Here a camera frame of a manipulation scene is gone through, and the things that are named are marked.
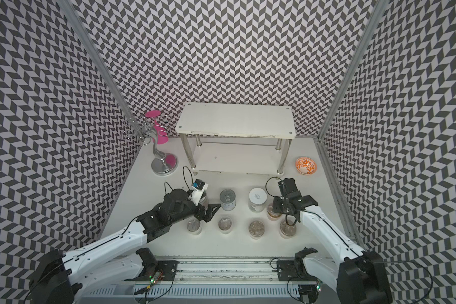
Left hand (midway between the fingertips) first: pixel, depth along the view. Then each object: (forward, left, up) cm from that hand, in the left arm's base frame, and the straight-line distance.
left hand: (211, 202), depth 77 cm
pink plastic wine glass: (+27, +24, +13) cm, 39 cm away
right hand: (0, -29, -8) cm, 30 cm away
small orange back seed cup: (-8, -19, -9) cm, 22 cm away
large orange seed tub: (-2, -27, -9) cm, 28 cm away
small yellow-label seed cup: (-7, +7, -8) cm, 13 cm away
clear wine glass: (+52, +49, -15) cm, 73 cm away
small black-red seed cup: (-7, -5, -8) cm, 12 cm away
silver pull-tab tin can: (+4, -6, -6) cm, 9 cm away
